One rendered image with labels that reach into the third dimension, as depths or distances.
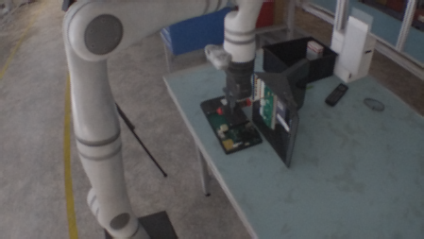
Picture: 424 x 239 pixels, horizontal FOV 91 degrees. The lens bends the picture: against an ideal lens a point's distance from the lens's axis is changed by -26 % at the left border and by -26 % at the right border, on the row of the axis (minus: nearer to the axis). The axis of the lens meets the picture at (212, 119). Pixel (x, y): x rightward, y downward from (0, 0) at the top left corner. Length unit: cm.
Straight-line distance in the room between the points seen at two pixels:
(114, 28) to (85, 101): 15
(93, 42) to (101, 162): 23
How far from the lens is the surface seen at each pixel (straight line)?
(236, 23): 58
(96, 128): 47
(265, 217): 76
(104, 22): 38
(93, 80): 47
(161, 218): 95
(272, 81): 83
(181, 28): 231
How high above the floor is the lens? 167
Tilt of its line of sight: 42 degrees down
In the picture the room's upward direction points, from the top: 5 degrees counter-clockwise
